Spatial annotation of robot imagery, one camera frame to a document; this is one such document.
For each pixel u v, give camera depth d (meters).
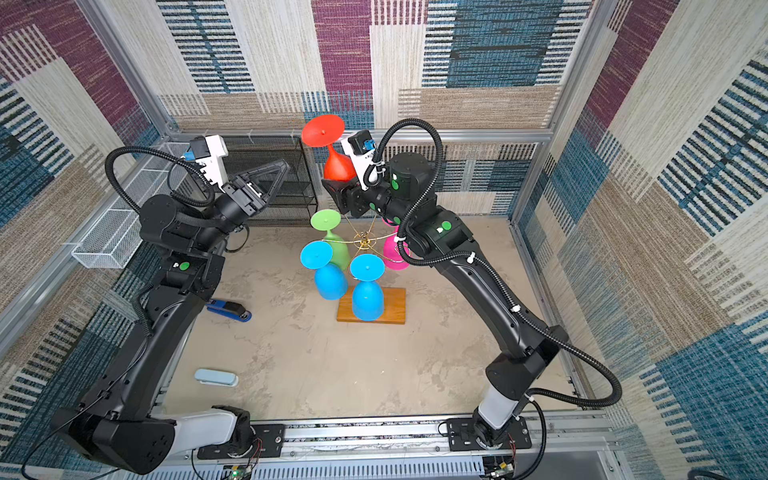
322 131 0.50
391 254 0.68
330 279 0.75
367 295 0.70
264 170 0.50
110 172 0.48
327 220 0.75
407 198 0.46
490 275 0.44
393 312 0.94
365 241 0.73
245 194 0.47
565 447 0.73
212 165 0.49
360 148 0.48
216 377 0.81
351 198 0.52
